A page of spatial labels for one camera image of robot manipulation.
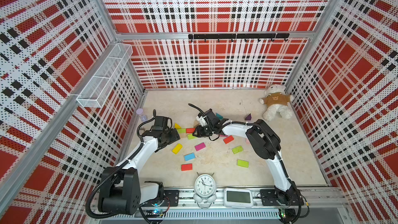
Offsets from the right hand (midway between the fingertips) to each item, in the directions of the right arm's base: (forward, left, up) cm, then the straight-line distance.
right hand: (196, 134), depth 95 cm
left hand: (-4, +11, +5) cm, 13 cm away
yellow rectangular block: (-9, +11, -1) cm, 14 cm away
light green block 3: (-10, -24, -1) cm, 26 cm away
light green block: (+3, +10, 0) cm, 10 cm away
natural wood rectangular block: (-1, +8, +1) cm, 8 cm away
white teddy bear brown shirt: (+23, -54, +5) cm, 59 cm away
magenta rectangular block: (-7, -2, -2) cm, 8 cm away
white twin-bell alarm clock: (-31, -6, +2) cm, 31 cm away
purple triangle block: (+12, -35, 0) cm, 37 cm away
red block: (+4, +4, -2) cm, 6 cm away
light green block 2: (-1, +3, -2) cm, 4 cm away
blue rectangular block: (-13, +3, -2) cm, 14 cm away
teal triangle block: (+14, -15, -2) cm, 21 cm away
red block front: (-19, +5, -2) cm, 20 cm away
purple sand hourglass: (+10, +35, +3) cm, 36 cm away
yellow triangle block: (+7, +13, -2) cm, 15 cm away
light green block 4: (-18, -27, -1) cm, 32 cm away
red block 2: (-3, -20, -2) cm, 20 cm away
